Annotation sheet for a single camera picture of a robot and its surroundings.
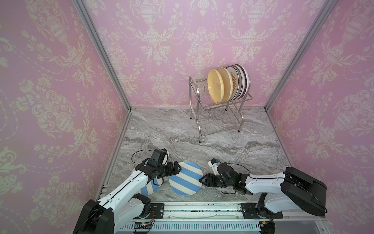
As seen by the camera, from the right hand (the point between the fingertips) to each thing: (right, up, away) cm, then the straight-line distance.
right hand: (202, 181), depth 81 cm
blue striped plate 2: (-8, -1, +2) cm, 9 cm away
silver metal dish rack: (+10, +36, +35) cm, 51 cm away
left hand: (-15, +6, +2) cm, 16 cm away
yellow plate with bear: (+9, +56, +7) cm, 57 cm away
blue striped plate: (-28, -3, 0) cm, 28 cm away
